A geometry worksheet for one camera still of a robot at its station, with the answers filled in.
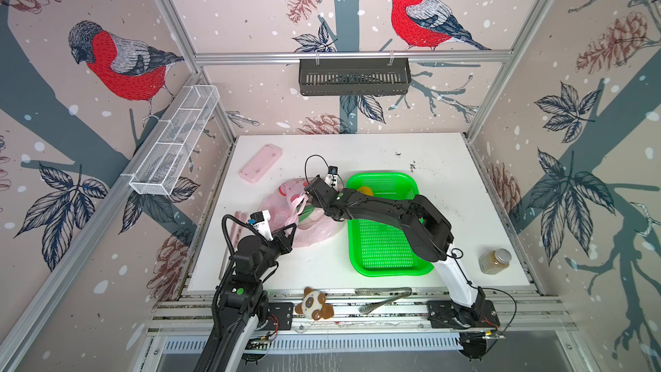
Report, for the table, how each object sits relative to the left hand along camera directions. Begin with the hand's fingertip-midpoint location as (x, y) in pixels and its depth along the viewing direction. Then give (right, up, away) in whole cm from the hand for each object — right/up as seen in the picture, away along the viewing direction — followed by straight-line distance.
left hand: (295, 227), depth 77 cm
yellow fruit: (+24, +9, +19) cm, 32 cm away
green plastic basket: (+27, -10, +9) cm, 30 cm away
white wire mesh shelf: (-38, +23, -2) cm, 44 cm away
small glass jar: (+61, -10, -1) cm, 62 cm away
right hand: (+6, +6, +18) cm, 20 cm away
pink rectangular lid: (-21, +19, +33) cm, 44 cm away
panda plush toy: (+6, -22, -4) cm, 23 cm away
